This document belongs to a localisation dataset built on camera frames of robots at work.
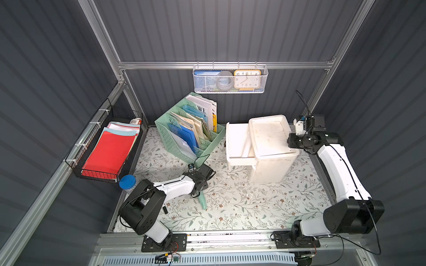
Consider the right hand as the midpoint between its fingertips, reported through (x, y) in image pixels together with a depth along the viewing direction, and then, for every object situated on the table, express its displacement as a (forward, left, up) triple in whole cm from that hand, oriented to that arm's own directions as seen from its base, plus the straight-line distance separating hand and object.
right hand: (295, 140), depth 80 cm
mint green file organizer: (+8, +52, -1) cm, 53 cm away
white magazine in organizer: (+23, +44, +1) cm, 50 cm away
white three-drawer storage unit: (+3, +12, -2) cm, 13 cm away
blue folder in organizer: (+7, +56, -4) cm, 56 cm away
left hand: (-12, +48, -24) cm, 55 cm away
